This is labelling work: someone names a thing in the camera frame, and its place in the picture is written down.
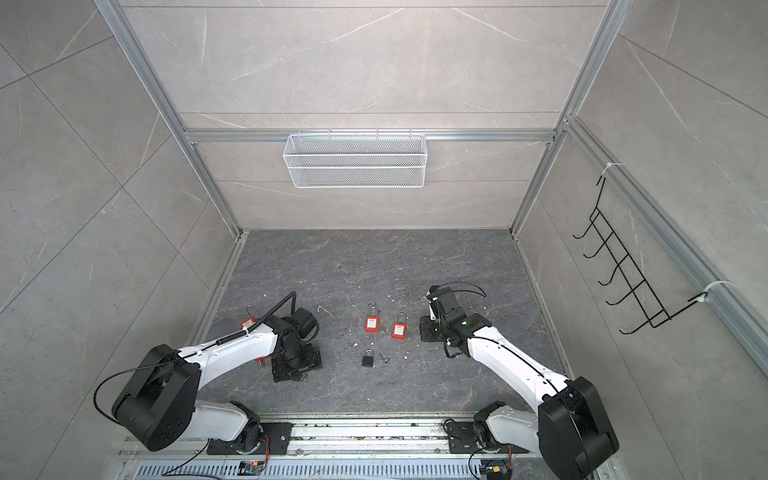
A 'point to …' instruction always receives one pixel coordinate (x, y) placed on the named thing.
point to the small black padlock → (368, 359)
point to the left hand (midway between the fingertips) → (310, 364)
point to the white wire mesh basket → (347, 161)
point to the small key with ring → (384, 358)
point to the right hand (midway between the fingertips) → (426, 323)
